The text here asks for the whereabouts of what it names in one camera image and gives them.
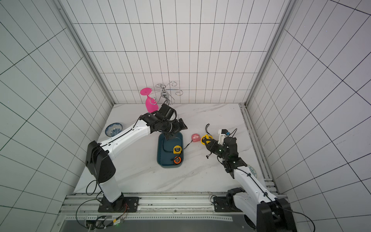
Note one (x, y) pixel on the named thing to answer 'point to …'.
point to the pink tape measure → (195, 137)
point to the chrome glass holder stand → (164, 93)
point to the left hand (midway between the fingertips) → (180, 134)
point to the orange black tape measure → (177, 160)
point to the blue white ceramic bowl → (113, 129)
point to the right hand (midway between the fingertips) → (200, 140)
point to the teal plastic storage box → (170, 152)
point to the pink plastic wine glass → (151, 105)
